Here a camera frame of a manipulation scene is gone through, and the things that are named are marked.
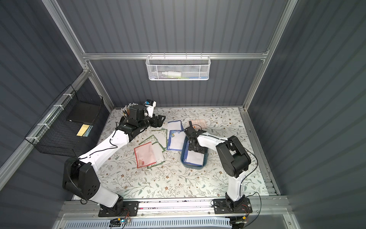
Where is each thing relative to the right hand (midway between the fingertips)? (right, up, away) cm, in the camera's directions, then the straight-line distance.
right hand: (195, 150), depth 96 cm
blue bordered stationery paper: (-14, +16, +13) cm, 25 cm away
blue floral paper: (-2, -4, -3) cm, 5 cm away
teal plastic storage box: (+7, -4, -5) cm, 10 cm away
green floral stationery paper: (-24, +9, +7) cm, 27 cm away
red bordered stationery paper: (-34, -3, -2) cm, 34 cm away
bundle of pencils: (-46, +27, -2) cm, 53 cm away
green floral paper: (-26, 0, +1) cm, 26 cm away
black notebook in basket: (-68, +25, -11) cm, 73 cm away
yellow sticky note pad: (-61, +15, -20) cm, 65 cm away
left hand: (-21, +23, -13) cm, 34 cm away
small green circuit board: (-41, -32, -24) cm, 57 cm away
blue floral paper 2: (-13, +6, +5) cm, 15 cm away
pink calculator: (+4, +17, +13) cm, 22 cm away
